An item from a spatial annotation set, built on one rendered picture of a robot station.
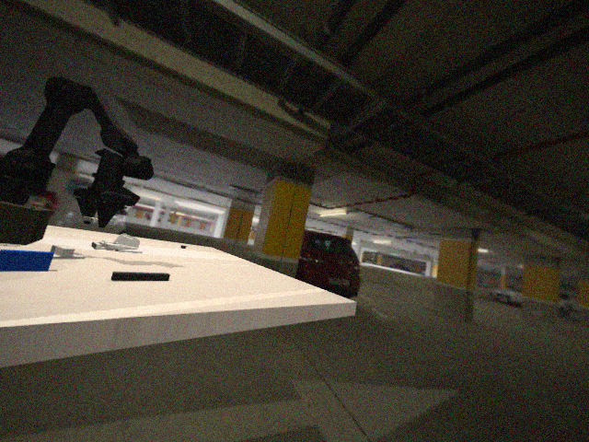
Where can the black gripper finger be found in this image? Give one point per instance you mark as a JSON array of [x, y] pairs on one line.
[[87, 208], [106, 212]]

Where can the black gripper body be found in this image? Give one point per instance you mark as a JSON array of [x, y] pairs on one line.
[[104, 189]]

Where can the black flat bar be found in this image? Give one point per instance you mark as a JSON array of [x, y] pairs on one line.
[[138, 276]]

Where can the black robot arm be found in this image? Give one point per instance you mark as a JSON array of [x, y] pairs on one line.
[[31, 162]]

